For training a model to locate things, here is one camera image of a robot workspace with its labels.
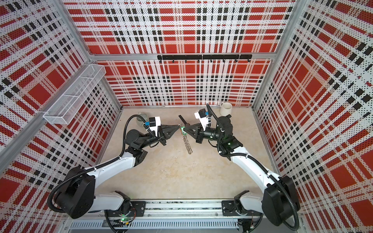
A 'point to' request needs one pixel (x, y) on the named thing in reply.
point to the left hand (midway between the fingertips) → (181, 126)
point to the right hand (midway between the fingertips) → (186, 129)
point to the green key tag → (183, 132)
